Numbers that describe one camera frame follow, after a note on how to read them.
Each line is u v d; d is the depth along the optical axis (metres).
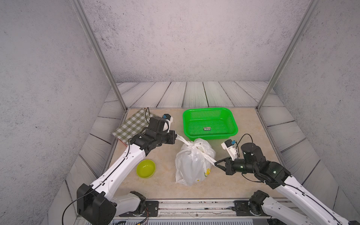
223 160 0.64
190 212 0.73
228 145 0.63
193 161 0.68
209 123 1.11
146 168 0.85
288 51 0.87
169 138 0.67
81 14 0.72
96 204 0.37
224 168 0.65
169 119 0.70
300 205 0.44
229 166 0.59
